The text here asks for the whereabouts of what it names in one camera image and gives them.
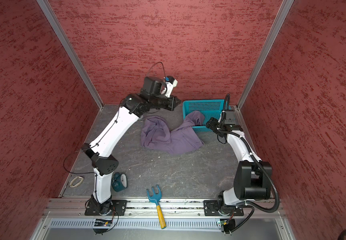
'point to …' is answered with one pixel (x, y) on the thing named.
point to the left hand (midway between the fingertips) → (180, 105)
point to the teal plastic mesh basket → (211, 108)
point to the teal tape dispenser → (119, 181)
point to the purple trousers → (155, 134)
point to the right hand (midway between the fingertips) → (209, 127)
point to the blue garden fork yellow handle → (156, 198)
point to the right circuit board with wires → (229, 225)
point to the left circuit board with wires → (102, 222)
